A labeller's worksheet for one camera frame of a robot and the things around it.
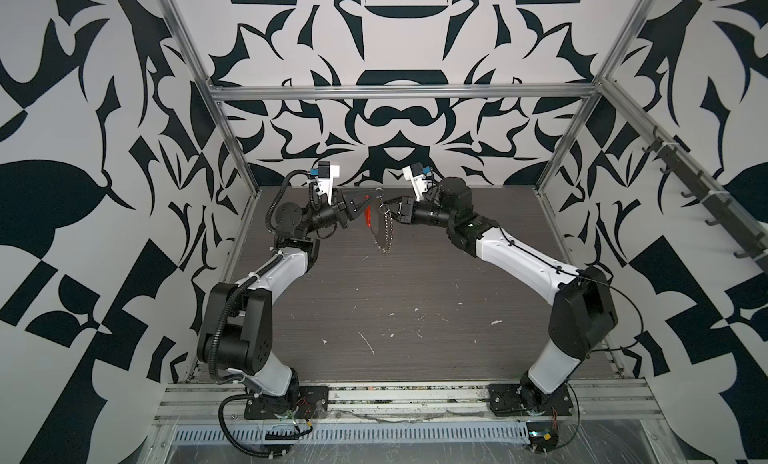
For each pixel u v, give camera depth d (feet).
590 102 3.09
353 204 2.21
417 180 2.34
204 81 2.92
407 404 2.49
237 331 1.46
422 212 2.28
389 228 2.34
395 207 2.30
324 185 2.12
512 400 2.41
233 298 1.44
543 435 2.34
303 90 3.05
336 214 2.13
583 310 1.51
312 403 2.41
